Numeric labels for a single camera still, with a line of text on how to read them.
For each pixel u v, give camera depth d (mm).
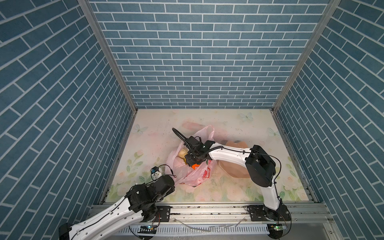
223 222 724
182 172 798
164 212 742
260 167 505
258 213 737
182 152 883
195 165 785
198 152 696
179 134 793
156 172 706
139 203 516
